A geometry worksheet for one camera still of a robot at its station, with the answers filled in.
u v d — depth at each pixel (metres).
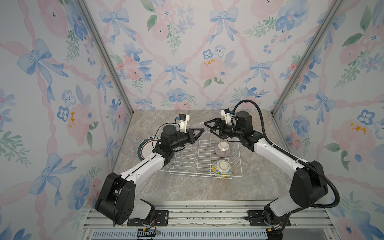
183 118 0.70
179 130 0.70
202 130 0.75
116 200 0.41
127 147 0.98
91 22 0.73
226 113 0.75
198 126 0.75
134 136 1.00
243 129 0.63
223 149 0.92
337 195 0.40
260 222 0.73
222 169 0.84
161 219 0.74
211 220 0.75
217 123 0.70
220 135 0.71
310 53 0.84
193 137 0.70
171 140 0.62
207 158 0.95
